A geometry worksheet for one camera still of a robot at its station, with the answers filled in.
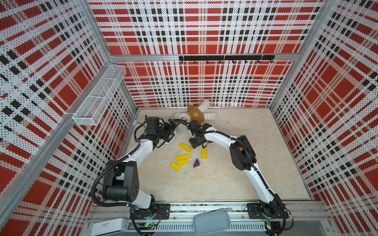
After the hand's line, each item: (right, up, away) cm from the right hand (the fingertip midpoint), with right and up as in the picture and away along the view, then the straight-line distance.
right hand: (198, 142), depth 100 cm
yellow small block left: (-15, -14, -10) cm, 22 cm away
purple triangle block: (+5, +4, -29) cm, 29 cm away
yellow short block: (-10, -12, -9) cm, 18 cm away
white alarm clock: (-19, +1, -13) cm, 23 cm away
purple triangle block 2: (-1, -12, -11) cm, 16 cm away
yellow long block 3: (-10, -9, -6) cm, 15 cm away
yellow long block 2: (+4, -7, -4) cm, 9 cm away
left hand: (-11, +11, -11) cm, 20 cm away
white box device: (-41, -33, -35) cm, 63 cm away
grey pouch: (+6, -34, -30) cm, 46 cm away
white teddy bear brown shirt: (-9, +15, -16) cm, 24 cm away
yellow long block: (-8, -4, -2) cm, 9 cm away
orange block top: (+19, +2, -33) cm, 39 cm away
